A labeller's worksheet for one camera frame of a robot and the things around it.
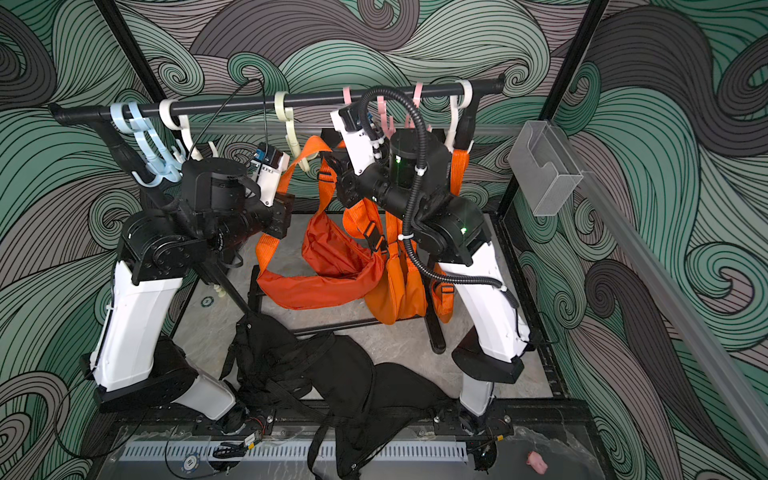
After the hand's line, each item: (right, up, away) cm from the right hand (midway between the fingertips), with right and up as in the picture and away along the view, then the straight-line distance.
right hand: (325, 153), depth 48 cm
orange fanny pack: (+25, -28, +22) cm, 43 cm away
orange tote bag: (+15, -28, +24) cm, 40 cm away
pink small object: (+45, -65, +18) cm, 81 cm away
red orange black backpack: (-2, -23, +29) cm, 37 cm away
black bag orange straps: (+15, -56, +27) cm, 64 cm away
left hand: (-8, -6, +7) cm, 12 cm away
